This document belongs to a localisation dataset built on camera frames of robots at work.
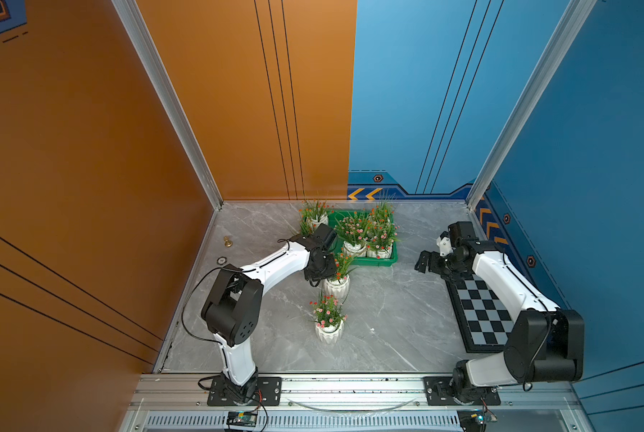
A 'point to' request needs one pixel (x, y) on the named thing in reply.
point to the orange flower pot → (380, 217)
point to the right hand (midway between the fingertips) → (429, 269)
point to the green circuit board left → (242, 418)
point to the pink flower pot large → (352, 231)
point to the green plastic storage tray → (362, 260)
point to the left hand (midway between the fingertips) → (333, 270)
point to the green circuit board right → (472, 420)
